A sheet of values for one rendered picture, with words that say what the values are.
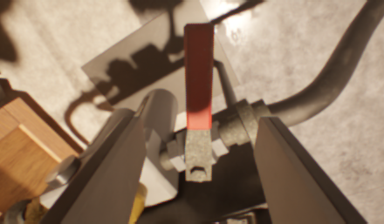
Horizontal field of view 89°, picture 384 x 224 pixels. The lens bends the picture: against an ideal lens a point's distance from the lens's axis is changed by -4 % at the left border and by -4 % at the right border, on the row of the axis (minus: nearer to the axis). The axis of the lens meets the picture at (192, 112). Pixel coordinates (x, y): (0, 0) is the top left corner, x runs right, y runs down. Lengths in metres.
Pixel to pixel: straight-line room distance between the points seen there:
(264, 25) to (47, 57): 0.67
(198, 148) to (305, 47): 0.57
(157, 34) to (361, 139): 0.84
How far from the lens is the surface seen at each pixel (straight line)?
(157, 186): 0.26
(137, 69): 0.67
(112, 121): 0.42
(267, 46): 0.67
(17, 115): 0.83
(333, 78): 0.24
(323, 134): 0.90
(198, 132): 0.19
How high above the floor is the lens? 0.62
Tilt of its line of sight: 60 degrees down
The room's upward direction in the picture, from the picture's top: 177 degrees counter-clockwise
